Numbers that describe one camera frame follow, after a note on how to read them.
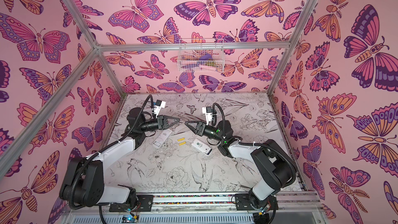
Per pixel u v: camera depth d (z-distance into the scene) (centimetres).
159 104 73
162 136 97
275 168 45
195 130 71
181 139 96
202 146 92
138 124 66
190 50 95
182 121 76
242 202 73
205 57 96
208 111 73
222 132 63
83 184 43
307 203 75
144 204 73
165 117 72
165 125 71
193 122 73
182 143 94
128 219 73
